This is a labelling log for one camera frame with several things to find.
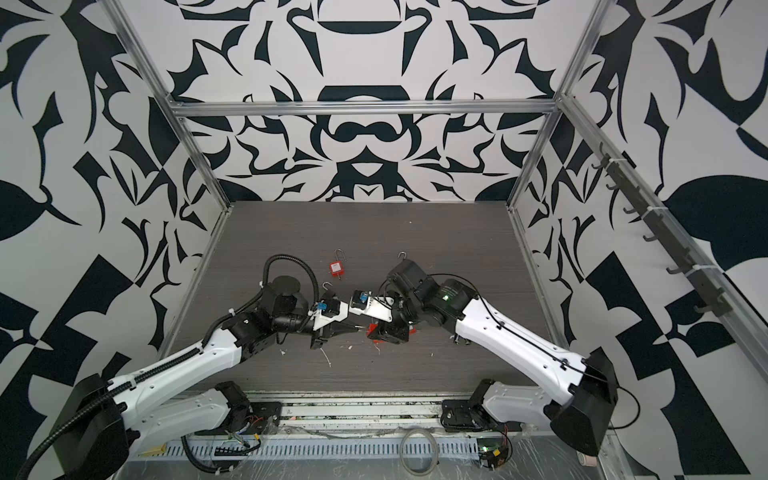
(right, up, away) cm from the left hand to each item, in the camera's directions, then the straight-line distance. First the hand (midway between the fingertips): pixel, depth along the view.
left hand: (359, 319), depth 71 cm
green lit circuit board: (+31, -31, -1) cm, 44 cm away
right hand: (+3, 0, 0) cm, 3 cm away
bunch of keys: (+26, -9, +14) cm, 31 cm away
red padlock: (+3, -2, -1) cm, 3 cm away
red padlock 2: (-10, +9, +28) cm, 31 cm away
